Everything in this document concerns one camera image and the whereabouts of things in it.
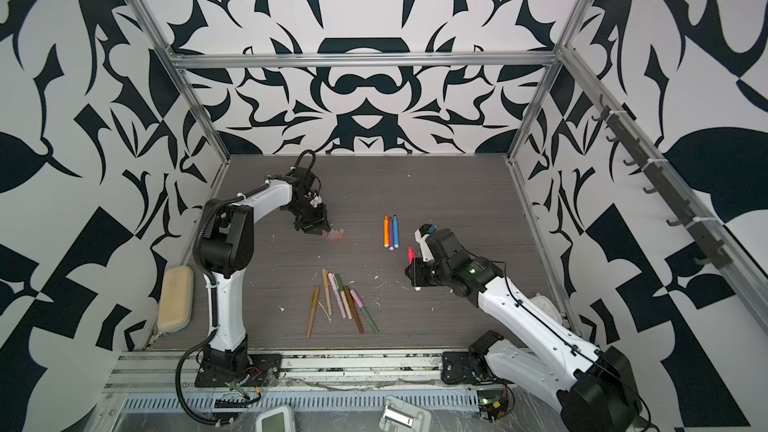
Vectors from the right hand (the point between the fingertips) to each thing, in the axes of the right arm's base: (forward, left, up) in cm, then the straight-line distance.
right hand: (407, 270), depth 78 cm
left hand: (+20, +24, -9) cm, 33 cm away
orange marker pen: (+18, +6, -12) cm, 23 cm away
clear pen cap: (+16, +23, -10) cm, 30 cm away
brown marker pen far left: (-4, +26, -11) cm, 29 cm away
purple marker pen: (+17, +4, -12) cm, 21 cm away
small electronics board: (-27, -19, -14) cm, 36 cm away
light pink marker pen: (-1, +20, -11) cm, 23 cm away
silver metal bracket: (-30, +3, -10) cm, 32 cm away
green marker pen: (-7, +12, -11) cm, 18 cm away
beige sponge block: (-4, +63, -8) cm, 64 cm away
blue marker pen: (+15, +2, -11) cm, 18 cm away
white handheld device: (-30, +29, -7) cm, 42 cm away
